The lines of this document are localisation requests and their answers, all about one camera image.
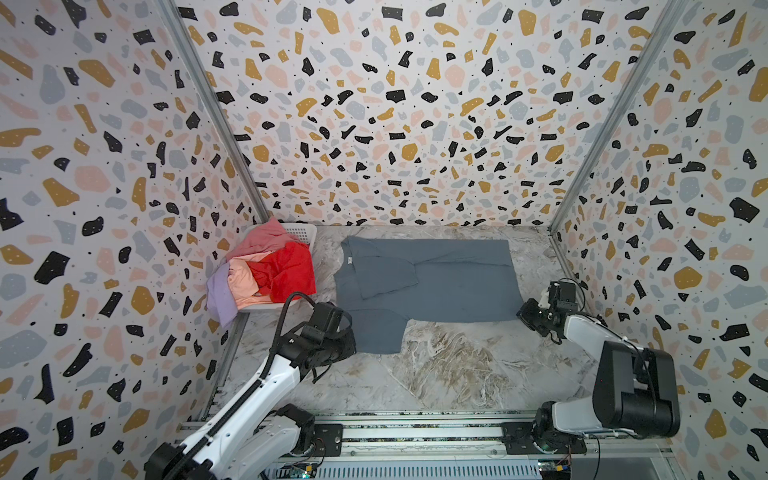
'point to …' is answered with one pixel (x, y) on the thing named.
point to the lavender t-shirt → (220, 297)
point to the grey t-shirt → (387, 282)
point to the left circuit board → (299, 470)
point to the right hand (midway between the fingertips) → (518, 305)
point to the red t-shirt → (285, 274)
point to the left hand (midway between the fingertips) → (356, 341)
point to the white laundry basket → (307, 233)
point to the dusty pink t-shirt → (262, 240)
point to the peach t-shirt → (243, 281)
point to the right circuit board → (554, 469)
